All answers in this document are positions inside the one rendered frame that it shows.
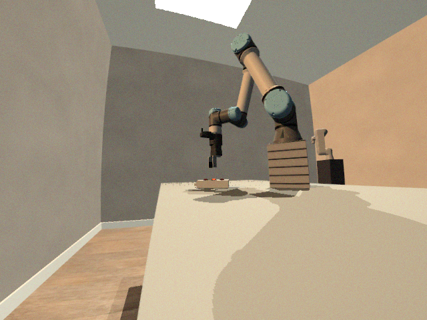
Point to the white power strip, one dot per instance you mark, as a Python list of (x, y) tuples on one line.
[(212, 183)]

